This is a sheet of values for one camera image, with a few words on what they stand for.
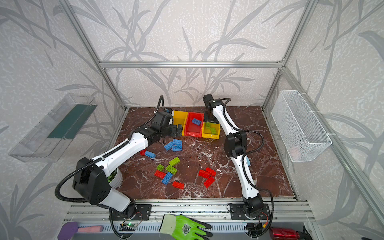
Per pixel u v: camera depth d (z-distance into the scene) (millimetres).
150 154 912
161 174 844
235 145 654
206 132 1027
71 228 685
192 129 1079
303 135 611
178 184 805
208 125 1054
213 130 1050
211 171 849
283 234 663
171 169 879
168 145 963
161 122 634
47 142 638
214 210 755
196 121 1087
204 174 847
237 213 732
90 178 423
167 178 828
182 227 690
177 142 980
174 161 906
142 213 728
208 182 824
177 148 963
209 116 914
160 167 871
